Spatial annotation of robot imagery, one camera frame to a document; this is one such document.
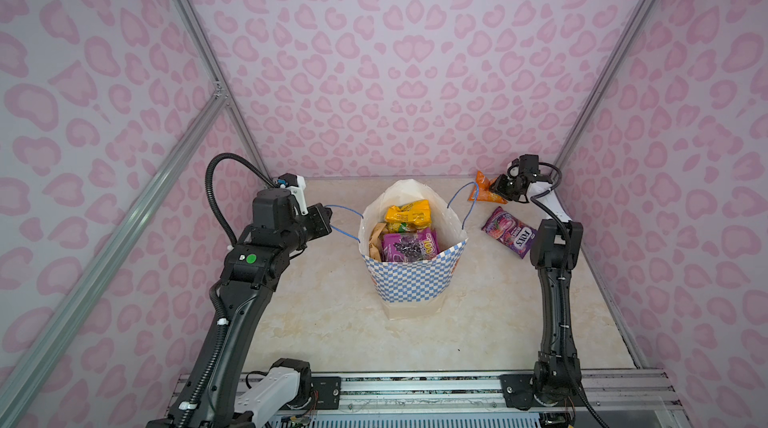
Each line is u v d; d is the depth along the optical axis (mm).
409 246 818
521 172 982
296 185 615
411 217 838
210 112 852
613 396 732
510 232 1007
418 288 755
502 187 1036
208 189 458
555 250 718
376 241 870
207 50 835
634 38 805
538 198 788
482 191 1107
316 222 600
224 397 434
